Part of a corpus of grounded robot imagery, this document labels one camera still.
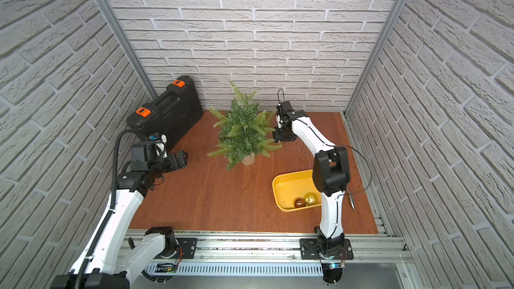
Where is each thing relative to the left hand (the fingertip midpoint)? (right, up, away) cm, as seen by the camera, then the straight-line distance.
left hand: (179, 152), depth 78 cm
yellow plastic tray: (+48, -19, +11) cm, 53 cm away
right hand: (+43, +5, +17) cm, 47 cm away
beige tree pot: (+26, -6, +16) cm, 31 cm away
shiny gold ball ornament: (+54, -20, +5) cm, 58 cm away
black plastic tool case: (-10, +17, +14) cm, 24 cm away
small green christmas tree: (+25, +9, +3) cm, 27 cm away
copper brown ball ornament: (+49, -22, +4) cm, 54 cm away
